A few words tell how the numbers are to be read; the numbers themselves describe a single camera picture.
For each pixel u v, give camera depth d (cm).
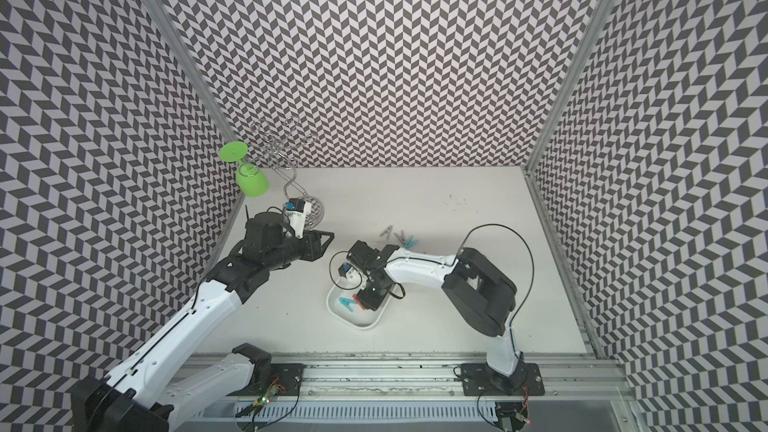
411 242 98
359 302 77
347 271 78
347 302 85
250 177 82
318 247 68
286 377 72
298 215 68
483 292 48
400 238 99
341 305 85
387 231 99
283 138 81
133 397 38
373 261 65
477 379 74
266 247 58
